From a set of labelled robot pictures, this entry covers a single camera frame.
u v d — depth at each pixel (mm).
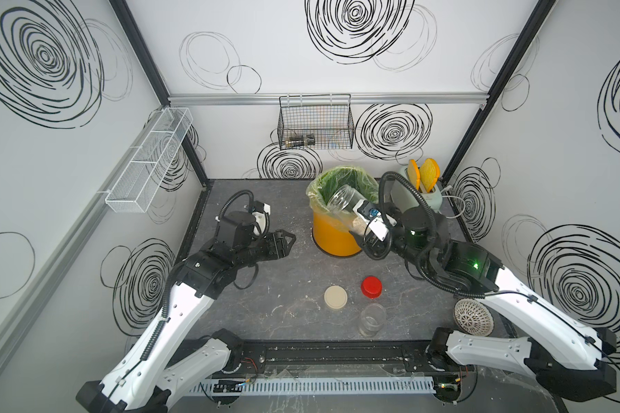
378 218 487
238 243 502
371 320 807
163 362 402
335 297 852
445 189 1193
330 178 892
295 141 871
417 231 421
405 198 957
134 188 720
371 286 873
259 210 598
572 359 376
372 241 526
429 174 953
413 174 919
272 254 587
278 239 596
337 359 755
